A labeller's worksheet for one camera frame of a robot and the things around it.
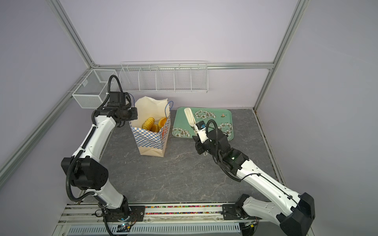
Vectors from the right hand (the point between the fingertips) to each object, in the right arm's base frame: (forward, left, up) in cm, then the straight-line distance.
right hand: (195, 136), depth 72 cm
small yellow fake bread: (+21, +29, -21) cm, 42 cm away
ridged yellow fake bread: (+21, +33, -16) cm, 42 cm away
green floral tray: (+26, +10, -26) cm, 38 cm away
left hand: (+16, +35, -1) cm, 39 cm away
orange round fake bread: (+24, +24, -17) cm, 38 cm away
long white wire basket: (+46, +21, +4) cm, 51 cm away
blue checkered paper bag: (+3, +27, -11) cm, 30 cm away
